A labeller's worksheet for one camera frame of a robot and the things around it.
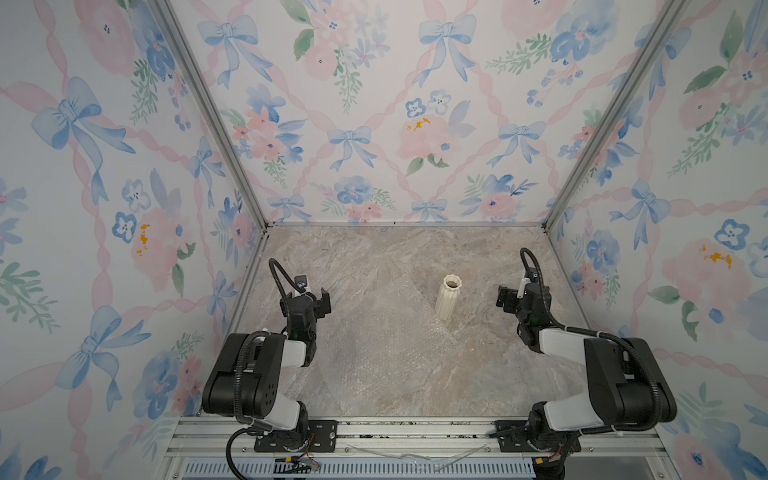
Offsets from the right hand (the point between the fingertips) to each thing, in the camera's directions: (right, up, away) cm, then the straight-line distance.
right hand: (520, 288), depth 94 cm
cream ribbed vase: (-24, -1, -10) cm, 26 cm away
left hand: (-66, 0, -1) cm, 66 cm away
